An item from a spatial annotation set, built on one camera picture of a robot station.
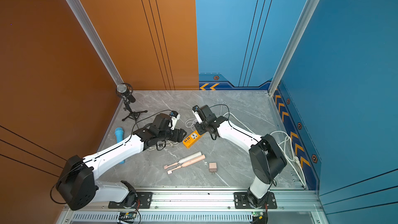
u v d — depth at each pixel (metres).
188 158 0.85
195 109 0.79
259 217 0.70
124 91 0.88
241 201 0.72
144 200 0.74
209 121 0.67
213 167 0.83
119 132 0.94
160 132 0.64
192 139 0.92
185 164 0.84
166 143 0.73
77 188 0.42
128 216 0.72
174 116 0.75
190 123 1.01
